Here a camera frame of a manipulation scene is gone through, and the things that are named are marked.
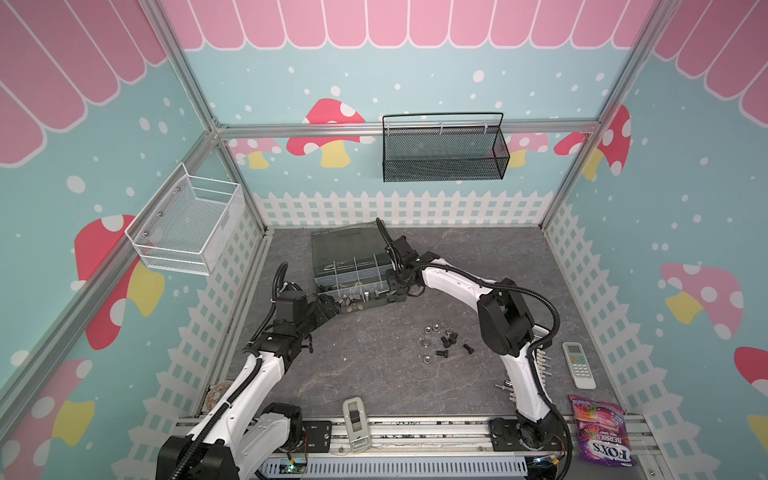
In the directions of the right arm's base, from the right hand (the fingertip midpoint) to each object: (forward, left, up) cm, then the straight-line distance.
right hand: (393, 277), depth 98 cm
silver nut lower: (-25, -10, -6) cm, 27 cm away
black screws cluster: (-19, -17, -6) cm, 26 cm away
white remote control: (-27, -53, -6) cm, 60 cm away
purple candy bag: (-44, -51, -4) cm, 68 cm away
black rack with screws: (-26, -43, -5) cm, 51 cm away
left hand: (-15, +20, +5) cm, 25 cm away
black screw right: (-23, -22, -5) cm, 32 cm away
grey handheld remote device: (-42, +9, -3) cm, 43 cm away
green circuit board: (-51, +23, -8) cm, 56 cm away
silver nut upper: (-16, -11, -5) cm, 20 cm away
